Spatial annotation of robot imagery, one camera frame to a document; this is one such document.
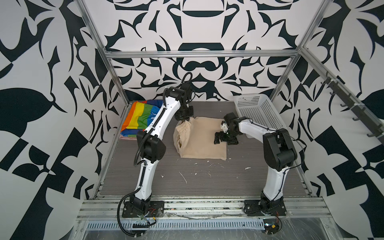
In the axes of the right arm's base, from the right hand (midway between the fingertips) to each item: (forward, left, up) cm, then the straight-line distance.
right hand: (221, 141), depth 95 cm
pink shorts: (+3, +64, +2) cm, 64 cm away
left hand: (+6, +19, +18) cm, 27 cm away
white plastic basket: (+30, -33, -2) cm, 45 cm away
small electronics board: (-43, -18, -4) cm, 47 cm away
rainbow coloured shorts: (+18, +54, +5) cm, 57 cm away
